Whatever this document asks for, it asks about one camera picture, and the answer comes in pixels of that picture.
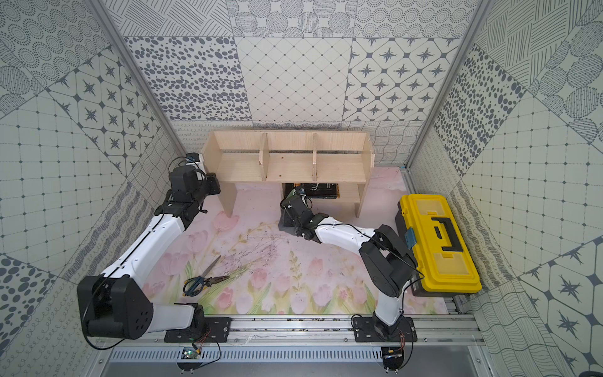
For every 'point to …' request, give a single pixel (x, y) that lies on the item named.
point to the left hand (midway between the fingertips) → (210, 171)
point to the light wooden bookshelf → (232, 157)
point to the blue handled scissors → (193, 287)
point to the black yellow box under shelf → (315, 190)
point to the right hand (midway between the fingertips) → (292, 213)
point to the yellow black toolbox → (444, 265)
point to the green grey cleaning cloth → (286, 223)
